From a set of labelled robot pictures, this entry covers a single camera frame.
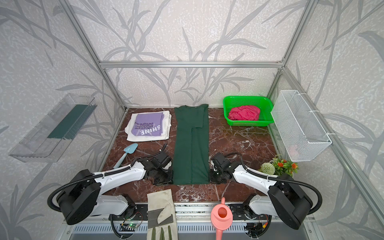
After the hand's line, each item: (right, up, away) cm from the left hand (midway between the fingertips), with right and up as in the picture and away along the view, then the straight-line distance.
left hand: (176, 179), depth 82 cm
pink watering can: (+23, -8, -19) cm, 31 cm away
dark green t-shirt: (+7, +16, +15) cm, 23 cm away
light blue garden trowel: (-32, +14, +13) cm, 37 cm away
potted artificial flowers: (+52, +10, -8) cm, 54 cm away
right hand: (+17, +1, +2) cm, 18 cm away
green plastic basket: (+63, +46, +33) cm, 85 cm away
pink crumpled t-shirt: (+48, +39, +29) cm, 68 cm away
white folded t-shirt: (-24, +29, +22) cm, 44 cm away
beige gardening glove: (-5, -17, -12) cm, 21 cm away
